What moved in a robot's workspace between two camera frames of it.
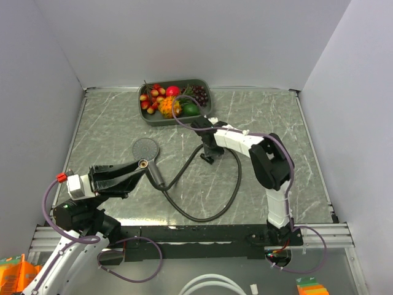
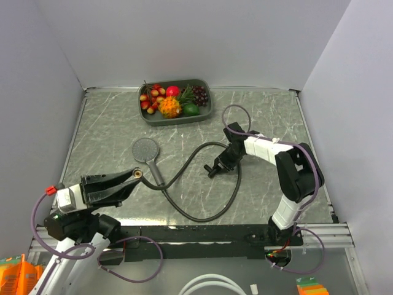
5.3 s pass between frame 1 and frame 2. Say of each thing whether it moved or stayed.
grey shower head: stayed
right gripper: moved
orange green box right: stayed
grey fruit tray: stayed
